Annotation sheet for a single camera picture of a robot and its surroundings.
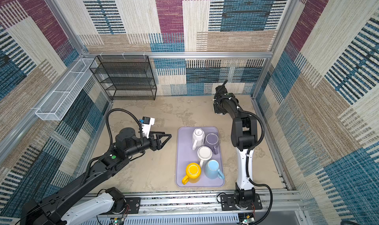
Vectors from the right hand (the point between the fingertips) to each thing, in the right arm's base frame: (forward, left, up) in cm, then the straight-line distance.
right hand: (222, 110), depth 102 cm
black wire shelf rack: (+25, +67, +11) cm, 73 cm away
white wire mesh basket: (-17, +85, +27) cm, 91 cm away
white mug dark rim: (-30, +15, 0) cm, 33 cm away
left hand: (-28, +32, +18) cm, 46 cm away
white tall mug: (-22, +17, +2) cm, 28 cm away
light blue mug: (-40, +12, +1) cm, 42 cm away
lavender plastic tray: (-28, +26, -6) cm, 39 cm away
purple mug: (-23, +10, +1) cm, 25 cm away
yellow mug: (-41, +21, +2) cm, 46 cm away
